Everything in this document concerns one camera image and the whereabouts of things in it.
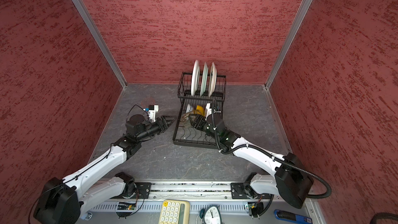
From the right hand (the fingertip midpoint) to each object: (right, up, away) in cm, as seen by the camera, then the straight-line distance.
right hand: (190, 121), depth 77 cm
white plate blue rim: (+2, +22, -2) cm, 22 cm away
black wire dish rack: (-1, -12, +15) cm, 19 cm away
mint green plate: (+7, +21, -1) cm, 23 cm away
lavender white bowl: (+10, +6, -6) cm, 13 cm away
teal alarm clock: (+10, -39, -12) cm, 42 cm away
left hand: (-7, 0, -1) cm, 7 cm away
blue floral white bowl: (-2, +5, +15) cm, 16 cm away
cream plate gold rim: (+11, +21, -3) cm, 24 cm away
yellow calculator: (-6, -39, -10) cm, 41 cm away
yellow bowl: (+5, +6, +16) cm, 17 cm away
